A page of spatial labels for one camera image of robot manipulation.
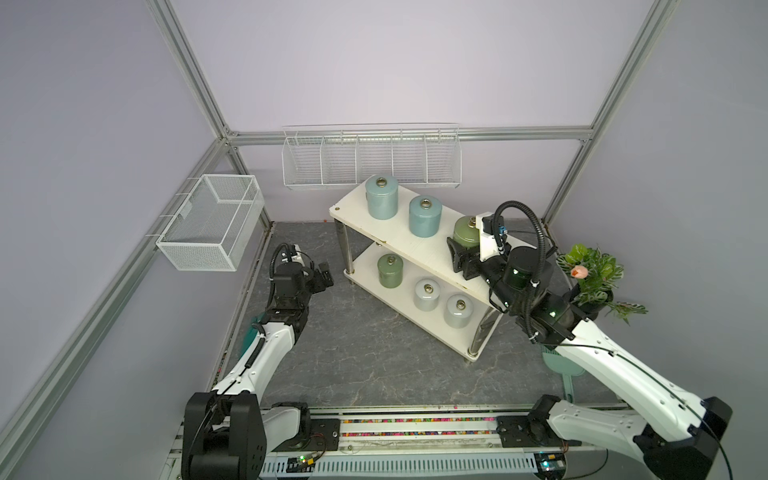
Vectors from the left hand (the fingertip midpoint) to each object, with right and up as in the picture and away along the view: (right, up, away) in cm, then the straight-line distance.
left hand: (314, 268), depth 85 cm
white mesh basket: (-28, +11, -2) cm, 30 cm away
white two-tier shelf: (+24, +4, -15) cm, 29 cm away
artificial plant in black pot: (+72, -1, -14) cm, 73 cm away
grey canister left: (+32, -8, -1) cm, 33 cm away
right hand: (+39, +9, -19) cm, 44 cm away
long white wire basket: (+5, +36, +13) cm, 39 cm away
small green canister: (+22, -1, +5) cm, 22 cm away
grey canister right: (+41, -12, -4) cm, 43 cm away
